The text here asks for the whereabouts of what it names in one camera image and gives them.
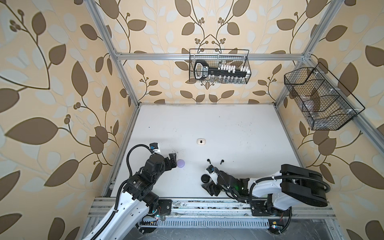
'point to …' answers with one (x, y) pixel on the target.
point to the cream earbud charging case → (201, 141)
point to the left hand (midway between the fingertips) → (170, 155)
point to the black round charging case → (205, 178)
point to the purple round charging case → (181, 163)
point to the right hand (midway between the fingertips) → (206, 183)
